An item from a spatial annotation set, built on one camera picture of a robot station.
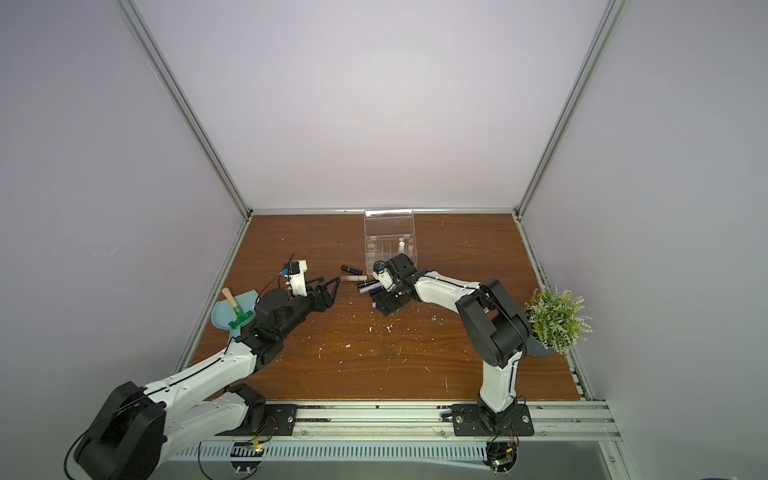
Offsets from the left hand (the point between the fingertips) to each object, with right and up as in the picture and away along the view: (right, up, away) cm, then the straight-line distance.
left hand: (335, 279), depth 79 cm
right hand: (+14, -7, +14) cm, 21 cm away
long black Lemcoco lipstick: (+7, -4, +18) cm, 20 cm away
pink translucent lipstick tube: (+22, +9, +21) cm, 32 cm away
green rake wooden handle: (-32, -13, +10) cm, 36 cm away
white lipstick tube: (+19, +9, +23) cm, 31 cm away
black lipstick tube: (+1, 0, +21) cm, 21 cm away
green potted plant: (+57, -9, -7) cm, 58 cm away
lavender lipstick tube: (+8, -6, +17) cm, 20 cm away
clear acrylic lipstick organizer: (+14, +13, +26) cm, 32 cm away
